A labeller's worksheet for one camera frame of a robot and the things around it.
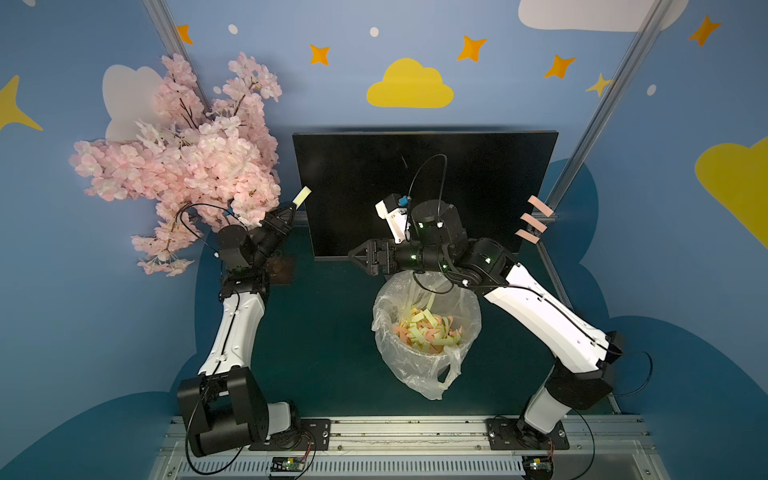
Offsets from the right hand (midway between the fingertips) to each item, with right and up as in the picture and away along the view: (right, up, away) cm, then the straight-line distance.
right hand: (364, 251), depth 60 cm
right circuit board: (+42, -54, +13) cm, 70 cm away
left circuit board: (-20, -52, +11) cm, 57 cm away
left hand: (-18, +12, +11) cm, 24 cm away
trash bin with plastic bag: (+13, -26, +2) cm, 29 cm away
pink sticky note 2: (+44, +4, +22) cm, 50 cm away
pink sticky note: (+45, +7, +18) cm, 49 cm away
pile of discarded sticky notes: (+15, -22, +23) cm, 35 cm away
